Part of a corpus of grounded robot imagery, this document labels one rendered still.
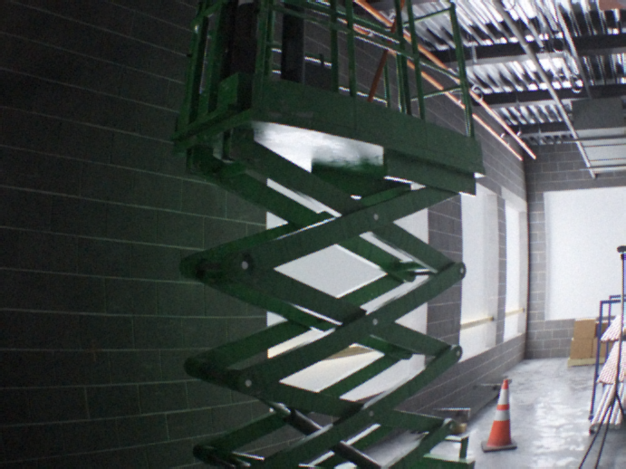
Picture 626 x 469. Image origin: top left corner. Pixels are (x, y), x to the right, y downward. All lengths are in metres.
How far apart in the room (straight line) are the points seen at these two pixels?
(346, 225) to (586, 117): 5.28
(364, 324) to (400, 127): 0.90
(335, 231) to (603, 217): 9.51
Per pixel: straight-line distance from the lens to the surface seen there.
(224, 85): 2.39
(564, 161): 11.70
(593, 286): 11.56
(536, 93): 8.59
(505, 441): 5.21
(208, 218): 3.64
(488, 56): 6.95
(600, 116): 7.35
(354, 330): 2.56
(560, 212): 11.74
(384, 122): 2.66
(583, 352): 10.15
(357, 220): 2.59
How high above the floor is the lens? 1.58
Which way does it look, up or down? 6 degrees up
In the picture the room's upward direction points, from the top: straight up
